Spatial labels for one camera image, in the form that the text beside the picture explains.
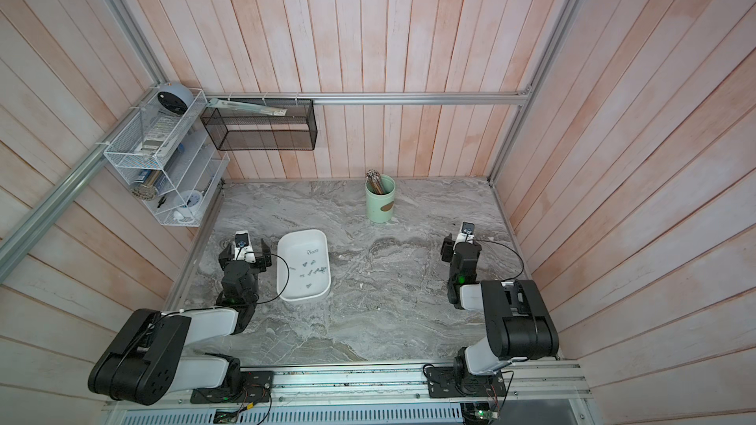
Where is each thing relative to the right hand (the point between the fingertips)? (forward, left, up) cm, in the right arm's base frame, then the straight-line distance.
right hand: (461, 233), depth 93 cm
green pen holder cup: (+11, +26, 0) cm, 28 cm away
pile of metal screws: (-10, +46, -8) cm, 48 cm away
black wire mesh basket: (+33, +78, +16) cm, 86 cm away
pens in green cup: (+16, +29, +9) cm, 34 cm away
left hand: (-7, +67, +4) cm, 67 cm away
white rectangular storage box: (-4, +51, -7) cm, 52 cm away
